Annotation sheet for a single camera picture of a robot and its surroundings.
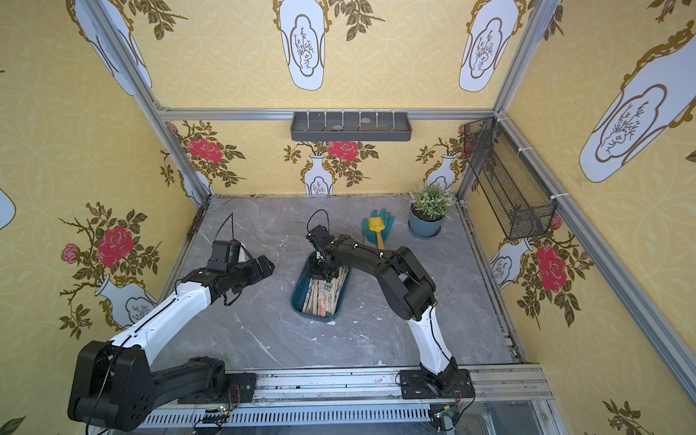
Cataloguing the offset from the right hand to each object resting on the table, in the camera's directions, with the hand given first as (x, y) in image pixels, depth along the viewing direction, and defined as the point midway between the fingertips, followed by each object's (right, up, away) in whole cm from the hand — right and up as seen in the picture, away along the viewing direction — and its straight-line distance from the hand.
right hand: (310, 280), depth 93 cm
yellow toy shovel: (+24, +19, +16) cm, 35 cm away
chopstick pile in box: (+4, -4, -4) cm, 7 cm away
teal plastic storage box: (-3, -2, -1) cm, 4 cm away
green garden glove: (+21, +15, +15) cm, 30 cm away
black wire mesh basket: (+66, +25, -11) cm, 72 cm away
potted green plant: (+42, +26, +3) cm, 49 cm away
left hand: (-13, +5, -5) cm, 15 cm away
